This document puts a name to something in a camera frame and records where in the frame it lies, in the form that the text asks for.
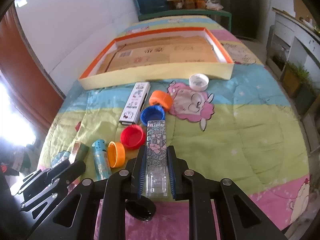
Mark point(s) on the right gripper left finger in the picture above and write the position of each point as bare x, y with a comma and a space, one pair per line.
137, 167

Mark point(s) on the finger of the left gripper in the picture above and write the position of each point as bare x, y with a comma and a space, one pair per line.
59, 183
38, 180

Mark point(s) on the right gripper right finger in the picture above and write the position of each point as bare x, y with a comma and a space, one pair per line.
176, 168

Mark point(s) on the gold brown small box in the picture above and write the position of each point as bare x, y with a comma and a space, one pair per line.
78, 152

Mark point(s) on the teal patterned box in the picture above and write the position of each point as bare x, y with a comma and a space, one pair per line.
102, 167

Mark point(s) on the yellow-orange bottle cap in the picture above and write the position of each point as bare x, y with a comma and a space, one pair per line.
116, 154

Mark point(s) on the floral clear-end long box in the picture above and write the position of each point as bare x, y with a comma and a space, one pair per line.
156, 159

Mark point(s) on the red bottle cap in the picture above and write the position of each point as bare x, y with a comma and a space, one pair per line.
132, 137

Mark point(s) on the black bottle cap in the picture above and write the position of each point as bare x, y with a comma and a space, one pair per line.
142, 209

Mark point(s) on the white cartoon long box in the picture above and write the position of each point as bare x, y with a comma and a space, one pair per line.
135, 103

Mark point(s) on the blue bottle cap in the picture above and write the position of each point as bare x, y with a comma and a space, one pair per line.
152, 113

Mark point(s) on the white bottle cap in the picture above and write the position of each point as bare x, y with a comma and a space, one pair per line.
198, 82

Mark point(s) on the colourful cartoon quilt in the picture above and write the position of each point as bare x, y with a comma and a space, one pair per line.
247, 130

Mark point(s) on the orange-rimmed cardboard tray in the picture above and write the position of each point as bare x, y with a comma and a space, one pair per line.
169, 53

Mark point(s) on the potted green plant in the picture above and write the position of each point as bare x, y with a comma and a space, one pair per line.
299, 87

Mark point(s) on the white cabinet counter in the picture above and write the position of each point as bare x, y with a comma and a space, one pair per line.
293, 42

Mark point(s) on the dark green refrigerator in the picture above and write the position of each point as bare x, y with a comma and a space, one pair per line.
245, 17

